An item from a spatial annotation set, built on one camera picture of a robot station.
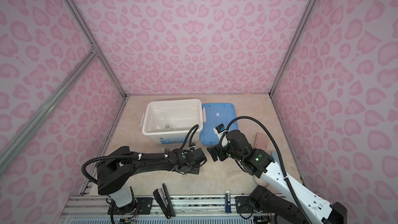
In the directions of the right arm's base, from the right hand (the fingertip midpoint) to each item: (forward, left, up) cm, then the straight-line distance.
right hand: (215, 144), depth 73 cm
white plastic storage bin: (+27, +27, -19) cm, 42 cm away
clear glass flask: (+16, +27, -12) cm, 34 cm away
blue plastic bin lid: (+32, -2, -18) cm, 37 cm away
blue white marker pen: (-21, -6, -18) cm, 28 cm away
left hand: (-4, +10, -18) cm, 21 cm away
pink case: (+10, -28, -17) cm, 35 cm away
